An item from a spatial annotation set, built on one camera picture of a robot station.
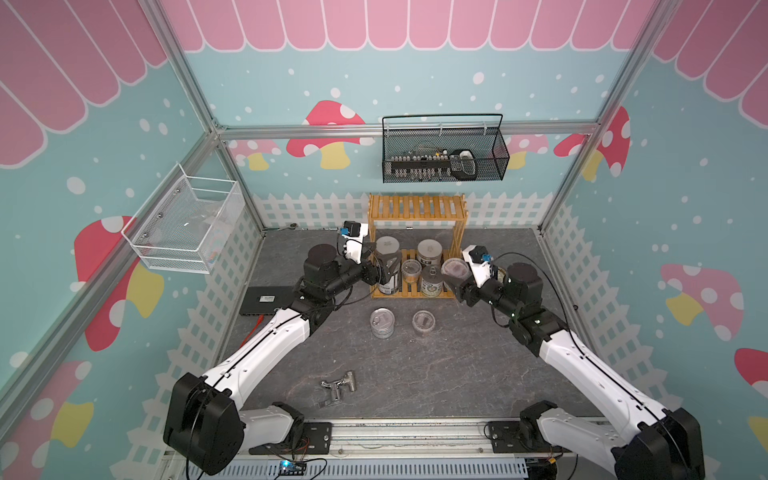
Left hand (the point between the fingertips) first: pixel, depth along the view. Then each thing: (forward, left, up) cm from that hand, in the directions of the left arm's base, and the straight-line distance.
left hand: (389, 254), depth 74 cm
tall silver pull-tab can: (+6, 0, -24) cm, 25 cm away
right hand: (-1, -17, -4) cm, 17 cm away
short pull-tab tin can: (+6, -13, -20) cm, 25 cm away
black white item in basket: (+31, -22, +5) cm, 38 cm away
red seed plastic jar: (-6, -10, -25) cm, 27 cm away
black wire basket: (+39, -18, +6) cm, 44 cm away
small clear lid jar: (+11, -7, -21) cm, 25 cm away
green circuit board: (-42, +23, -32) cm, 57 cm away
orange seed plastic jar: (-2, -17, -3) cm, 18 cm away
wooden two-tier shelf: (+19, -8, -17) cm, 27 cm away
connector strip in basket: (+30, -9, +5) cm, 32 cm away
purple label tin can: (-7, +2, -25) cm, 26 cm away
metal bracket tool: (-22, +11, -29) cm, 38 cm away
